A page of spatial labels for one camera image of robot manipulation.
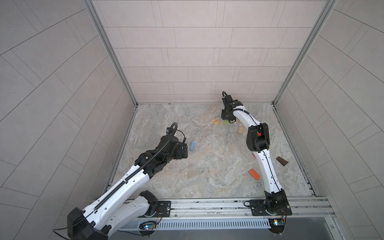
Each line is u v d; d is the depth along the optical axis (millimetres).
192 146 913
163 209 708
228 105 841
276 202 620
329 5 709
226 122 1028
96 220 373
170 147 533
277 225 679
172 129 631
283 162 862
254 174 817
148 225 644
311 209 721
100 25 768
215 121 1049
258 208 712
